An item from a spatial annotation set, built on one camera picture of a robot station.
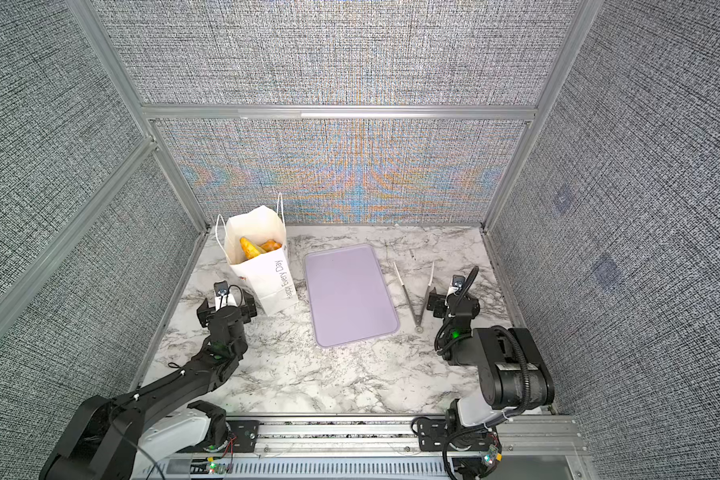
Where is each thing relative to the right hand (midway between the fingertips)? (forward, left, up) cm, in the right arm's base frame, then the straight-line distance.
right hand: (453, 289), depth 93 cm
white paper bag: (-5, +54, +13) cm, 56 cm away
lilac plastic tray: (+2, +33, -7) cm, 34 cm away
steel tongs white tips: (-7, +11, -6) cm, 14 cm away
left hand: (-7, +66, +7) cm, 67 cm away
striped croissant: (+3, +60, +17) cm, 62 cm away
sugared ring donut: (+12, +58, +9) cm, 60 cm away
